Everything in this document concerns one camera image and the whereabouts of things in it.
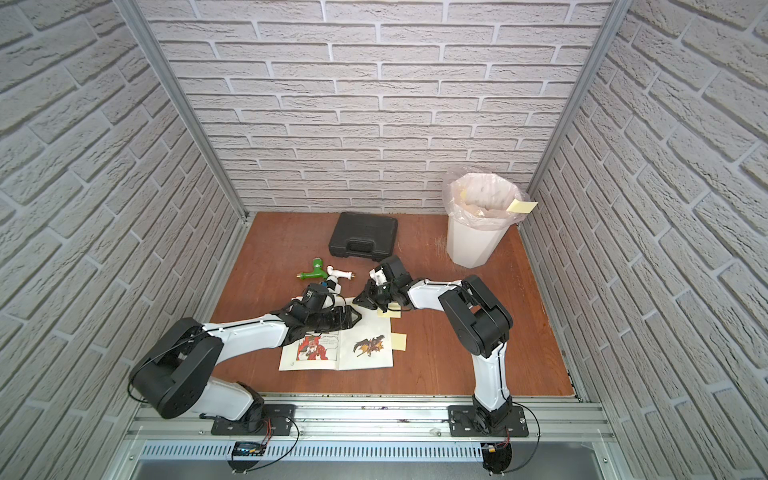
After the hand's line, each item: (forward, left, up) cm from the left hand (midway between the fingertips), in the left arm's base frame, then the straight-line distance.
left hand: (348, 310), depth 90 cm
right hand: (+2, -2, +2) cm, 4 cm away
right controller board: (-37, -39, -4) cm, 54 cm away
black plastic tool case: (+29, -4, +2) cm, 29 cm away
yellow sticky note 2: (-9, -16, -3) cm, 18 cm away
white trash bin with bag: (+18, -38, +27) cm, 50 cm away
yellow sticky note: (-4, -14, +7) cm, 16 cm away
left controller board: (-35, +22, -6) cm, 42 cm away
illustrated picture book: (-10, -6, -2) cm, 12 cm away
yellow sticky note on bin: (+21, -52, +25) cm, 61 cm away
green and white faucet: (+15, +11, -1) cm, 19 cm away
